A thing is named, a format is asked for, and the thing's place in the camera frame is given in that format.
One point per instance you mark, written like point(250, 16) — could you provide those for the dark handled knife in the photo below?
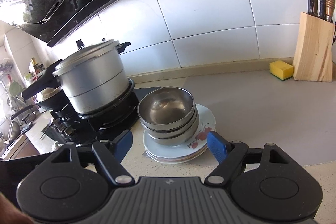
point(319, 8)

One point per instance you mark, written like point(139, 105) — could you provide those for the aluminium pressure cooker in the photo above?
point(91, 78)

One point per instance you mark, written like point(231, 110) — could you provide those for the wooden knife block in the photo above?
point(313, 57)

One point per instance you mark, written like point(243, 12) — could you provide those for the large white plate pink flowers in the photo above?
point(207, 124)

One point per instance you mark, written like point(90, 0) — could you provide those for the black gas stove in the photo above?
point(69, 126)

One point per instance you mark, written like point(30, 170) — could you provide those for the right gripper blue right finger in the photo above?
point(226, 152)

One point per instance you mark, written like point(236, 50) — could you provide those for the white plate colourful flowers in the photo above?
point(173, 161)

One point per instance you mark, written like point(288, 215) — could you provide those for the wooden ribbed handle knife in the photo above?
point(330, 8)

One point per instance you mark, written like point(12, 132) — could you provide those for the yellow green sponge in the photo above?
point(281, 70)

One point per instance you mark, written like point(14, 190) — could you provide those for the small white plate pink flowers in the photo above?
point(202, 150)

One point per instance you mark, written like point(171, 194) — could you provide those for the black frying pan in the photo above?
point(50, 99)

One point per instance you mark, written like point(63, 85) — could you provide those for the person left hand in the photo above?
point(10, 214)

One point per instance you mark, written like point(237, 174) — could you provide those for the steel bowl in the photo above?
point(164, 134)
point(177, 139)
point(166, 108)

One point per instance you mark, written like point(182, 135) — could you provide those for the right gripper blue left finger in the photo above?
point(113, 150)

